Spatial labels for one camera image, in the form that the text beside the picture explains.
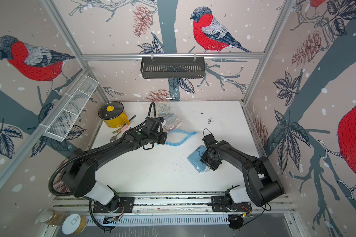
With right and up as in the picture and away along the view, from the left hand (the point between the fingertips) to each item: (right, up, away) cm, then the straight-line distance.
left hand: (169, 134), depth 86 cm
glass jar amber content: (-49, -33, -23) cm, 63 cm away
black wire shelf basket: (+1, +46, +20) cm, 50 cm away
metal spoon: (-41, -5, +15) cm, 44 cm away
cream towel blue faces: (-7, +16, +25) cm, 30 cm away
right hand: (+22, -18, +3) cm, 28 cm away
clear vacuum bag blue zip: (+5, +2, +16) cm, 17 cm away
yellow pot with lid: (-39, +12, +12) cm, 43 cm away
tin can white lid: (-41, -37, -21) cm, 59 cm away
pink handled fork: (-36, +1, +18) cm, 41 cm away
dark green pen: (-31, +9, +24) cm, 41 cm away
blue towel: (+15, -14, +2) cm, 21 cm away
